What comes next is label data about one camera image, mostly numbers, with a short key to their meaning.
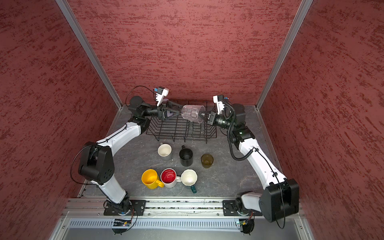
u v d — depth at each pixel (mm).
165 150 897
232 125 575
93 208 757
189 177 809
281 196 392
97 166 467
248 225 699
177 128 1045
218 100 655
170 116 657
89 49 873
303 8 712
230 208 739
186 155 891
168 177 829
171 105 740
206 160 897
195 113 712
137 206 744
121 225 724
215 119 633
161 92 655
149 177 813
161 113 654
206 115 668
